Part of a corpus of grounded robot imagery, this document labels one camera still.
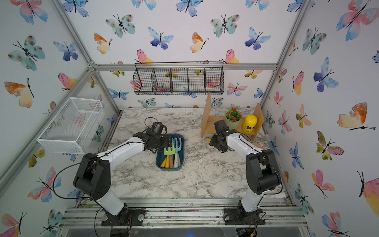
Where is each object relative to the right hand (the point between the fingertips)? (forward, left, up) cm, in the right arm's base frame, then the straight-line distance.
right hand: (215, 143), depth 93 cm
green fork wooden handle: (-7, +27, -4) cm, 28 cm away
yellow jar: (+10, -21, +9) cm, 25 cm away
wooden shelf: (+9, +5, +9) cm, 14 cm away
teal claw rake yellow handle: (-12, +29, -4) cm, 31 cm away
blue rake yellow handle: (+7, +4, -7) cm, 10 cm away
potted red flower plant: (+12, -10, +11) cm, 19 cm away
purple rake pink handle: (-11, +22, -5) cm, 25 cm away
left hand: (-1, +29, +2) cm, 29 cm away
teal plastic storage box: (-8, +34, -5) cm, 35 cm away
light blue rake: (-4, +24, -4) cm, 24 cm away
